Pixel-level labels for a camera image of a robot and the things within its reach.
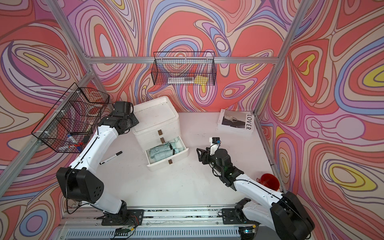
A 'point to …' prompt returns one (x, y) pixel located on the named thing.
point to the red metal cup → (269, 180)
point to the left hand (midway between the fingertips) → (134, 120)
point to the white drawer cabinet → (152, 115)
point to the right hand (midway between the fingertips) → (201, 152)
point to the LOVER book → (242, 121)
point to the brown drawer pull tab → (160, 132)
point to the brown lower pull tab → (162, 140)
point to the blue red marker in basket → (78, 145)
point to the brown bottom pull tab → (170, 161)
